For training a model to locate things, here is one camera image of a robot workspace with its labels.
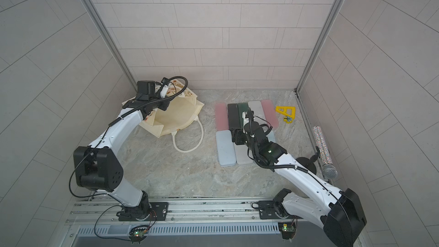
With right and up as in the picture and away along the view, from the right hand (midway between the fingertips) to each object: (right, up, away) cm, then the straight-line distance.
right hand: (235, 129), depth 78 cm
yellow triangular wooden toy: (+35, +7, +27) cm, 45 cm away
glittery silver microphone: (+33, -12, -18) cm, 39 cm away
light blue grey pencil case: (-5, -12, +11) cm, 17 cm away
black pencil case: (0, +3, +24) cm, 24 cm away
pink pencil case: (+23, +6, +28) cm, 37 cm away
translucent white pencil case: (+4, -15, +6) cm, 16 cm away
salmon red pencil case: (-7, +4, +24) cm, 25 cm away
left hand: (-34, +17, +9) cm, 39 cm away
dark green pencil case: (+6, +10, +27) cm, 30 cm away
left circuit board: (-37, -38, -14) cm, 55 cm away
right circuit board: (+21, -39, -10) cm, 45 cm away
